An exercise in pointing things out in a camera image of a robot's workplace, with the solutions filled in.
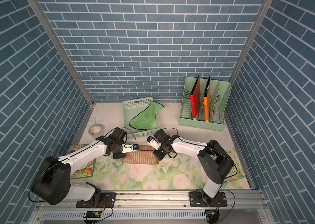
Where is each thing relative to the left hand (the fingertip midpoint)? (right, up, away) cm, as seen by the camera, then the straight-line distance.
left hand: (125, 149), depth 89 cm
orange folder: (+50, +32, -6) cm, 60 cm away
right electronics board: (+50, -29, -18) cm, 61 cm away
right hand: (+20, -3, 0) cm, 20 cm away
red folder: (+45, +32, 0) cm, 55 cm away
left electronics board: (-12, -29, -17) cm, 36 cm away
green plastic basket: (-3, +28, +27) cm, 39 cm away
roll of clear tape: (-26, +11, +13) cm, 31 cm away
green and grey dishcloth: (+10, +19, +20) cm, 29 cm away
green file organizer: (+64, +38, +7) cm, 75 cm away
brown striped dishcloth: (+13, -3, -2) cm, 13 cm away
